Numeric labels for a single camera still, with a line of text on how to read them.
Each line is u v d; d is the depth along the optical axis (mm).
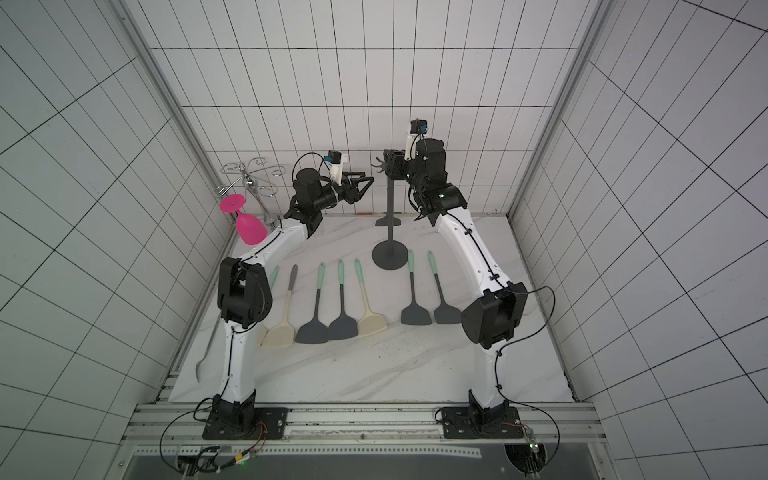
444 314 902
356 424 742
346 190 787
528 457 693
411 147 673
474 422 647
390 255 1069
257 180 924
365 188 833
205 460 1069
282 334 839
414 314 903
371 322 902
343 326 899
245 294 569
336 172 793
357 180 809
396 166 679
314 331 859
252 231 968
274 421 727
